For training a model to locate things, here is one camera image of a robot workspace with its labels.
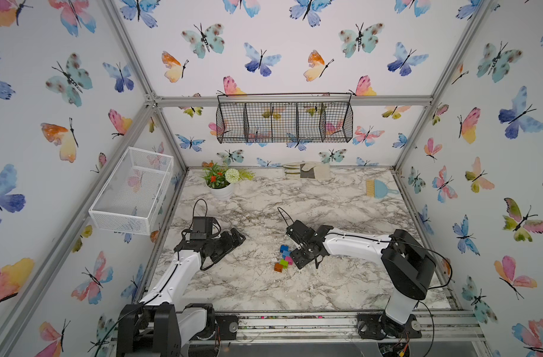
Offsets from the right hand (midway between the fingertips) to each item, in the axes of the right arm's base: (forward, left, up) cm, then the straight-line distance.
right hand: (302, 254), depth 88 cm
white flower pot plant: (+27, +37, +11) cm, 46 cm away
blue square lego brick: (+2, +8, +1) cm, 8 cm away
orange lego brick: (-6, +10, 0) cm, 11 cm away
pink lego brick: (-5, +5, +5) cm, 9 cm away
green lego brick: (-4, +7, 0) cm, 8 cm away
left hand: (+1, +24, +6) cm, 25 cm away
